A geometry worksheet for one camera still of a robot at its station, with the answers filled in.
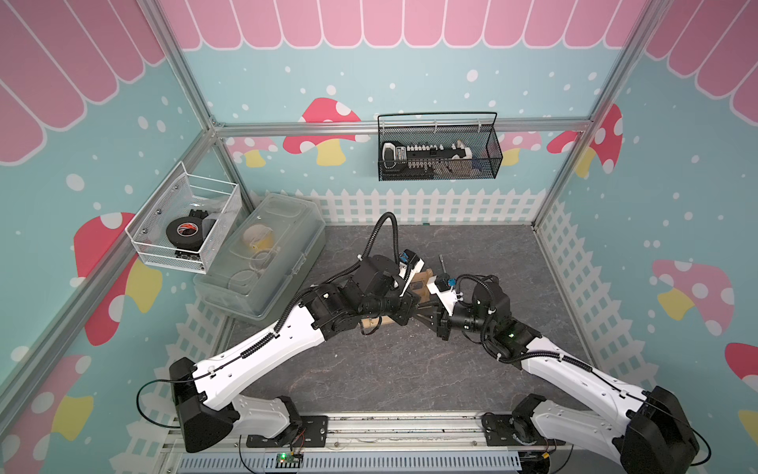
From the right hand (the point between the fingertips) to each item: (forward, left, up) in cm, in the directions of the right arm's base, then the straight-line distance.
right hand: (413, 311), depth 72 cm
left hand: (-1, -1, +5) cm, 5 cm away
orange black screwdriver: (+30, -14, -21) cm, 40 cm away
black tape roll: (+15, +55, +14) cm, 59 cm away
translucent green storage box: (+28, +42, -3) cm, 50 cm away
